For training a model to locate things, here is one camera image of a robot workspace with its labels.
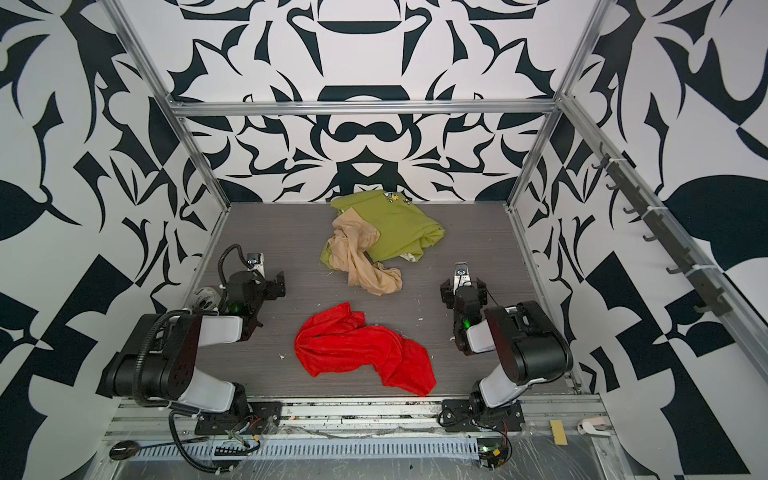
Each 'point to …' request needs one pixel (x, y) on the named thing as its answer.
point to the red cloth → (336, 336)
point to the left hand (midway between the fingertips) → (266, 268)
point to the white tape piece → (587, 427)
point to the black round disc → (123, 449)
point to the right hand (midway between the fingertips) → (467, 277)
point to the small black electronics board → (492, 452)
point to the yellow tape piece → (558, 432)
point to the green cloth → (403, 228)
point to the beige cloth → (351, 236)
